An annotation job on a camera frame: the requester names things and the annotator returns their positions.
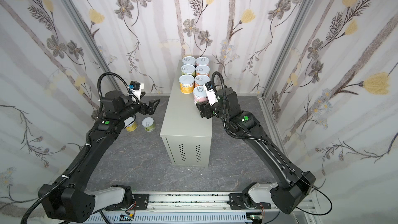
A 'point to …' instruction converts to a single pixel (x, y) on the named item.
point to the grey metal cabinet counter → (185, 134)
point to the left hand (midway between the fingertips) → (149, 91)
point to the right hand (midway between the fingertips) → (204, 97)
